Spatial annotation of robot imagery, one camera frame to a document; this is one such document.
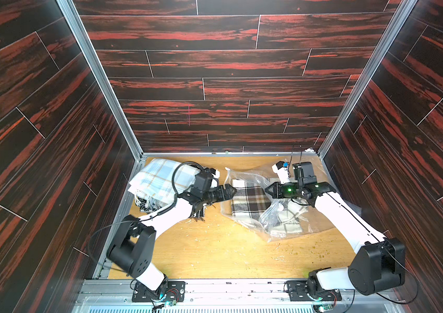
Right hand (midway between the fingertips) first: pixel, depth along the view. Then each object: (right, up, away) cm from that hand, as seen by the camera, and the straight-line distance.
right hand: (269, 188), depth 84 cm
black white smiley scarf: (-55, -8, +2) cm, 55 cm away
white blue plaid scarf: (-53, +1, +4) cm, 53 cm away
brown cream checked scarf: (-5, -8, +12) cm, 16 cm away
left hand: (-16, -2, +2) cm, 17 cm away
